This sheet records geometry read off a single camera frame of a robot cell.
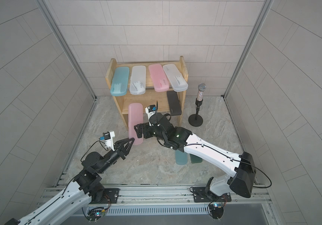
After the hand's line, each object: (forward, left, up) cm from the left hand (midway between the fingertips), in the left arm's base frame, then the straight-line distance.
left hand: (135, 140), depth 69 cm
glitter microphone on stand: (+26, -37, -19) cm, 49 cm away
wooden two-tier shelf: (+31, -4, -1) cm, 31 cm away
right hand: (+6, -2, +4) cm, 7 cm away
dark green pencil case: (-2, -33, -20) cm, 38 cm away
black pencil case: (+24, -20, +2) cm, 31 cm away
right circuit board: (-26, -41, -21) cm, 53 cm away
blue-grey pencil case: (-1, -25, -21) cm, 33 cm away
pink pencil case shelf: (+10, +1, +7) cm, 12 cm away
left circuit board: (-28, +18, -20) cm, 39 cm away
